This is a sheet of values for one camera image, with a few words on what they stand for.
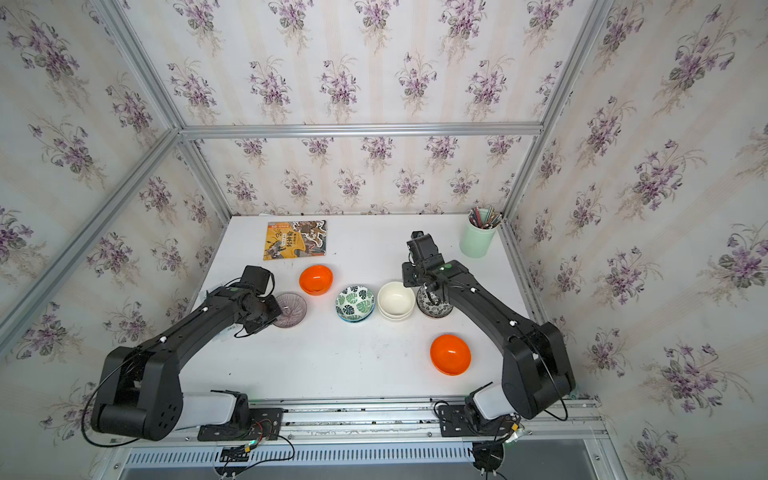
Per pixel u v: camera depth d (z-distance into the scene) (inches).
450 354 32.3
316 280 38.7
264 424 28.6
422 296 36.4
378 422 29.4
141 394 16.1
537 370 16.5
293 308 36.1
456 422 28.9
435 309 35.6
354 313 35.6
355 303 36.6
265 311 30.1
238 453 28.1
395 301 35.6
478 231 38.4
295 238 43.7
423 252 25.6
